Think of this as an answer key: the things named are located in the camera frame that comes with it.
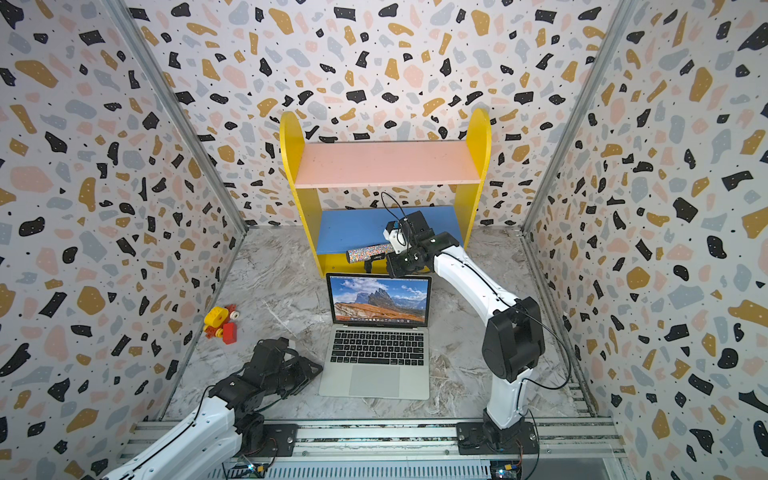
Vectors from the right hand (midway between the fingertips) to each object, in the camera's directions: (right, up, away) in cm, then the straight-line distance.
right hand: (387, 268), depth 86 cm
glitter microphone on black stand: (-5, +4, +1) cm, 7 cm away
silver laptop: (-3, -23, +4) cm, 24 cm away
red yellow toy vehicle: (-52, -17, +5) cm, 55 cm away
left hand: (-17, -28, -3) cm, 33 cm away
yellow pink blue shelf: (-16, +28, +28) cm, 42 cm away
